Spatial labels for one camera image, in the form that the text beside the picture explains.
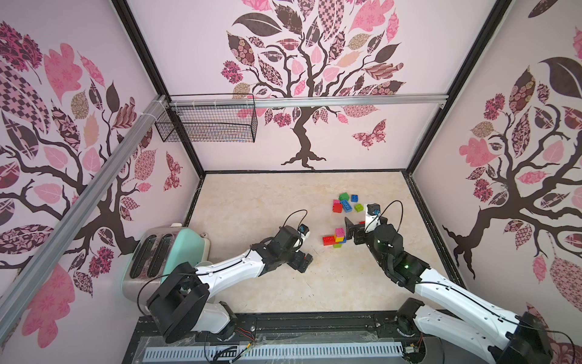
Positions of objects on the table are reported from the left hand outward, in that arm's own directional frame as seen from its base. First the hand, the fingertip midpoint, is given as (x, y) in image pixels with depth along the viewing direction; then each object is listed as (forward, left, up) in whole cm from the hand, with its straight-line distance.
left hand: (301, 257), depth 84 cm
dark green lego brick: (+32, -22, -3) cm, 39 cm away
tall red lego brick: (+26, -18, -4) cm, 32 cm away
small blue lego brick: (+31, -27, -3) cm, 41 cm away
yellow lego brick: (+6, -15, +2) cm, 17 cm away
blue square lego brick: (+6, -17, +1) cm, 18 cm away
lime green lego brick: (+7, -15, -4) cm, 17 cm away
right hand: (+8, -20, +16) cm, 27 cm away
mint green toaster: (-3, +48, +13) cm, 50 cm away
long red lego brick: (+7, -12, -1) cm, 14 cm away
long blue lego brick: (+26, -22, -3) cm, 34 cm away
